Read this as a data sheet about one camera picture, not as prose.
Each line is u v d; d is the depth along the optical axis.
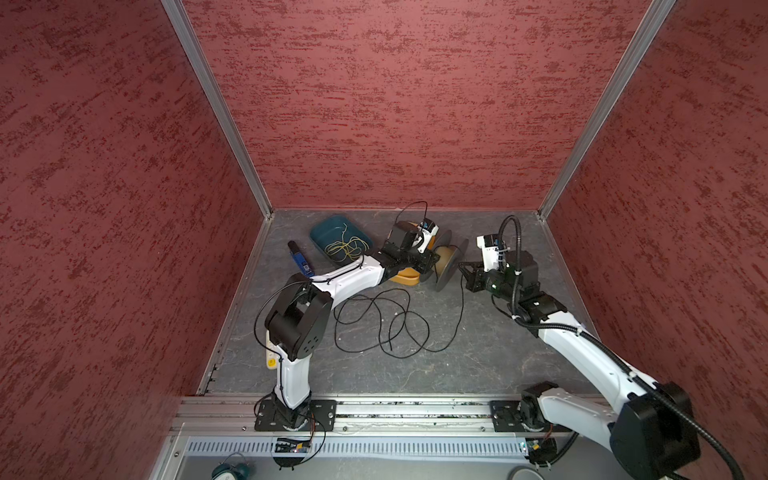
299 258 1.03
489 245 0.70
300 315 0.51
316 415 0.74
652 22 0.73
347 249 1.07
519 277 0.60
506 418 0.74
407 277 0.94
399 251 0.70
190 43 0.76
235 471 0.64
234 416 0.76
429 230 0.79
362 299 0.96
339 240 1.10
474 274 0.70
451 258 0.92
